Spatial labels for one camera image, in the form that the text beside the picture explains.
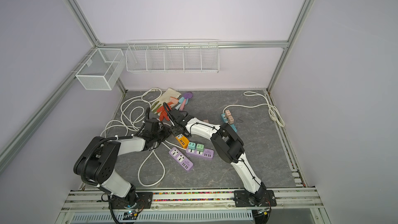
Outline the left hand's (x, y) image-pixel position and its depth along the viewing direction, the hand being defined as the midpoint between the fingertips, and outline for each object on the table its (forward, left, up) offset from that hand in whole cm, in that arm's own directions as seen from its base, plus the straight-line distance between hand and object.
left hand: (174, 132), depth 95 cm
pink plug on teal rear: (+9, -35, +4) cm, 36 cm away
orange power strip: (-6, -6, 0) cm, 9 cm away
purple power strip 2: (-14, -19, 0) cm, 24 cm away
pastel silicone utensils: (+26, -6, -1) cm, 27 cm away
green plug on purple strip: (-13, -16, +4) cm, 21 cm away
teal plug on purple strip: (-12, -12, +4) cm, 17 cm away
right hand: (+2, -2, 0) cm, 3 cm away
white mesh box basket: (+36, +45, +21) cm, 62 cm away
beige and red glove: (+27, +7, -1) cm, 28 cm away
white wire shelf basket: (+41, -1, +27) cm, 49 cm away
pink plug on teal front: (+4, -36, +4) cm, 36 cm away
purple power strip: (-14, -2, -1) cm, 14 cm away
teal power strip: (+6, -33, 0) cm, 34 cm away
